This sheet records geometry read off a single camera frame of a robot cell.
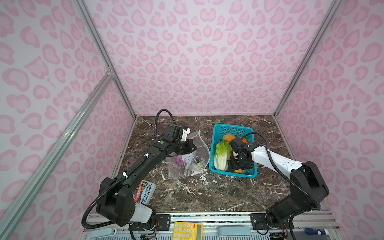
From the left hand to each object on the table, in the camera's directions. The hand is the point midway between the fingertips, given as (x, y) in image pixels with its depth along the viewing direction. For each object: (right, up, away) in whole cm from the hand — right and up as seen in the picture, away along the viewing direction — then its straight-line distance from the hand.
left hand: (198, 145), depth 79 cm
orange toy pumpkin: (+1, -11, +7) cm, 13 cm away
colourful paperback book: (-29, -25, +2) cm, 39 cm away
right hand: (+22, -13, +8) cm, 27 cm away
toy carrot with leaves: (+29, +1, +16) cm, 34 cm away
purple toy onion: (-11, -10, +10) cm, 18 cm away
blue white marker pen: (+55, -38, -10) cm, 68 cm away
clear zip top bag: (-5, -11, +7) cm, 14 cm away
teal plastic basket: (+15, +8, +25) cm, 30 cm away
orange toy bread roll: (+21, +3, +22) cm, 30 cm away
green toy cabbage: (+15, -3, +10) cm, 18 cm away
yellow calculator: (-5, -39, -9) cm, 40 cm away
